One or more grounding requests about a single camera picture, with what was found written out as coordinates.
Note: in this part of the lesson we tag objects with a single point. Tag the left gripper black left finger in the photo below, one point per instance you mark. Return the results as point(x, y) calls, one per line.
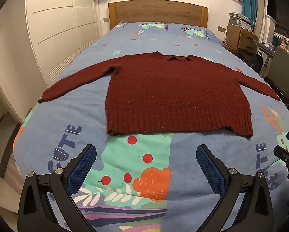
point(35, 212)

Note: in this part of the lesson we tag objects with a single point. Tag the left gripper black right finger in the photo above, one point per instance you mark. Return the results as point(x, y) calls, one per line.
point(255, 212)

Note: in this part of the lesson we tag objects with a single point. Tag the dark red knit sweater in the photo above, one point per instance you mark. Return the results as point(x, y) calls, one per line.
point(154, 93)

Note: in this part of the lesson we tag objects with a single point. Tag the grey chair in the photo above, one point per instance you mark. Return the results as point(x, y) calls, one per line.
point(278, 74)

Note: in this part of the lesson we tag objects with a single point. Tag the blue cartoon print bed cover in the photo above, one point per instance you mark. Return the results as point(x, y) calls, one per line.
point(149, 182)

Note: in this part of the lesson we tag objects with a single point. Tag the wooden bedside drawer cabinet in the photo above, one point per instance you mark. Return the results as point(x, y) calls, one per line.
point(240, 41)

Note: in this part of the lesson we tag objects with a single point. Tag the white storage box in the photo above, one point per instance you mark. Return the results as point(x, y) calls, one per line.
point(240, 20)

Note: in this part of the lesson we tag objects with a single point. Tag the white wardrobe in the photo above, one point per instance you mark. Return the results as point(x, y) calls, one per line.
point(58, 31)

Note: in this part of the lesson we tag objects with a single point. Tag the wooden headboard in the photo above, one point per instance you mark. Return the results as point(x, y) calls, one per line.
point(162, 11)

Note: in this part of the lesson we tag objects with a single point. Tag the wall socket beside headboard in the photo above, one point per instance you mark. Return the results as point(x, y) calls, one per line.
point(106, 19)

